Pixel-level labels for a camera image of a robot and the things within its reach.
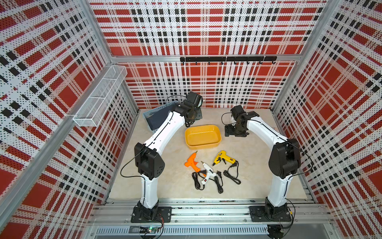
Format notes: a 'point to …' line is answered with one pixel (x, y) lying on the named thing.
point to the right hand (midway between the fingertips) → (233, 133)
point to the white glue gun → (210, 173)
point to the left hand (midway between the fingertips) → (198, 114)
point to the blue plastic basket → (145, 114)
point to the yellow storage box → (202, 136)
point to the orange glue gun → (190, 162)
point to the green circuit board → (148, 229)
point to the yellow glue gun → (222, 155)
